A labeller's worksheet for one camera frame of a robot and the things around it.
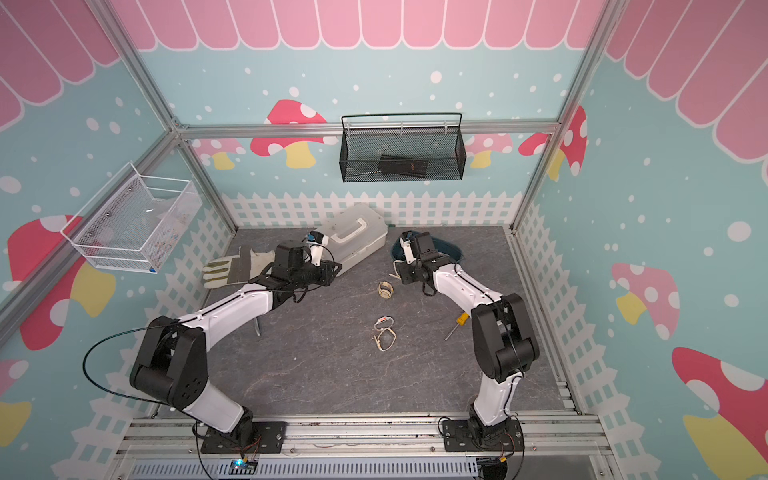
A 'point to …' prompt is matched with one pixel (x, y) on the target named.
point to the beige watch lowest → (378, 339)
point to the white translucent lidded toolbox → (354, 236)
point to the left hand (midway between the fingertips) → (338, 269)
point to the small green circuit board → (242, 467)
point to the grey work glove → (237, 269)
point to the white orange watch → (381, 320)
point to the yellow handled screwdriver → (461, 320)
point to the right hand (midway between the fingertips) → (408, 267)
